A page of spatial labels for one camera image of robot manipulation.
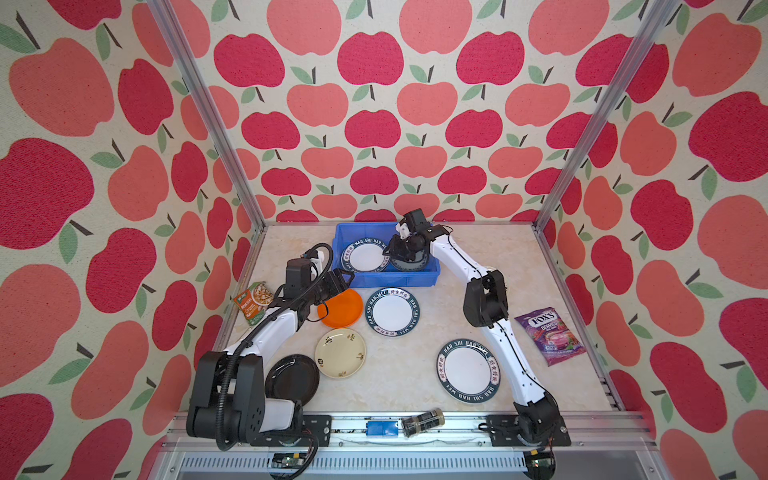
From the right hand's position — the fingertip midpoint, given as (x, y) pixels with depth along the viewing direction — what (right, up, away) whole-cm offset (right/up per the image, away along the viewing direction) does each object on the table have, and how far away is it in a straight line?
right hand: (389, 251), depth 105 cm
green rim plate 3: (+22, -34, -21) cm, 46 cm away
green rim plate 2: (+1, -20, -9) cm, 22 cm away
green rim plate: (-9, -1, +3) cm, 10 cm away
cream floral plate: (-15, -31, -15) cm, 38 cm away
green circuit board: (-25, -51, -33) cm, 66 cm away
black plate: (-27, -34, -26) cm, 50 cm away
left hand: (-11, -8, -18) cm, 23 cm away
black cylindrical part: (+8, -42, -32) cm, 54 cm away
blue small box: (-2, -43, -33) cm, 55 cm away
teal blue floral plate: (+10, -3, -12) cm, 15 cm away
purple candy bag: (+48, -25, -17) cm, 57 cm away
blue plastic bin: (-17, +7, +8) cm, 20 cm away
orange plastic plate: (-16, -20, -8) cm, 27 cm away
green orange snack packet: (-45, -17, -9) cm, 49 cm away
